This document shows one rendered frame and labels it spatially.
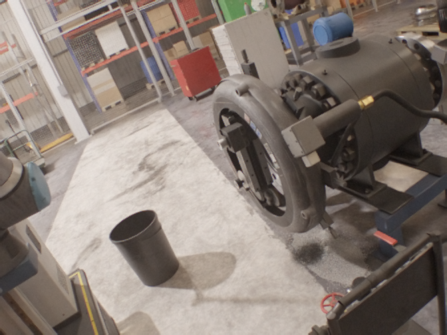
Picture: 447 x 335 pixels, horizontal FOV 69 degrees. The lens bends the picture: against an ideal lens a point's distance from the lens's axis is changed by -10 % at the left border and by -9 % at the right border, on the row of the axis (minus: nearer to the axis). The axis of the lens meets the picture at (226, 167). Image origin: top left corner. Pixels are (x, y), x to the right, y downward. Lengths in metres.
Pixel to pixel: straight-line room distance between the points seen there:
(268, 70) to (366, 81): 3.95
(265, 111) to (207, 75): 5.65
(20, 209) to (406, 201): 1.47
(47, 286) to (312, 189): 1.16
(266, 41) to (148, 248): 4.02
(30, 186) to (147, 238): 1.04
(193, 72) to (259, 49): 1.81
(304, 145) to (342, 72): 0.53
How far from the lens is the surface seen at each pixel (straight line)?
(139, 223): 2.28
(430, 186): 1.76
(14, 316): 1.56
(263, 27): 5.44
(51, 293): 1.69
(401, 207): 1.63
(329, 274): 1.76
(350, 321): 0.95
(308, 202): 1.34
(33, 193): 1.11
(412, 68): 1.76
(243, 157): 1.57
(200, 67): 6.85
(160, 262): 2.11
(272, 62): 5.47
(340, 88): 1.51
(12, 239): 1.27
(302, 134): 1.15
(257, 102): 1.30
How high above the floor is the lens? 1.20
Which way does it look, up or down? 22 degrees down
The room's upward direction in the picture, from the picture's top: 23 degrees counter-clockwise
